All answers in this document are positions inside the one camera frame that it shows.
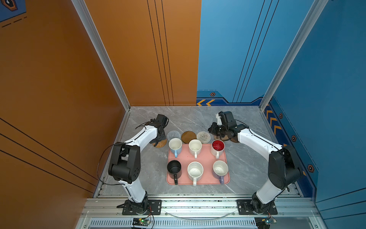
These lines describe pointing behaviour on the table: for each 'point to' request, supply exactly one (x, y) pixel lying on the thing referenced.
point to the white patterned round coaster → (203, 137)
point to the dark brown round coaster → (234, 140)
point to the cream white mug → (195, 147)
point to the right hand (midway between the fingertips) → (206, 129)
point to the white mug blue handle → (175, 145)
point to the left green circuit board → (141, 222)
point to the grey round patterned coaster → (173, 134)
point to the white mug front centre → (195, 171)
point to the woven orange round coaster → (160, 143)
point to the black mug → (174, 168)
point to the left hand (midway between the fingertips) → (158, 136)
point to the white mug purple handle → (220, 169)
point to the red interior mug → (217, 148)
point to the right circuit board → (264, 222)
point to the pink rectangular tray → (207, 159)
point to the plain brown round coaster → (188, 136)
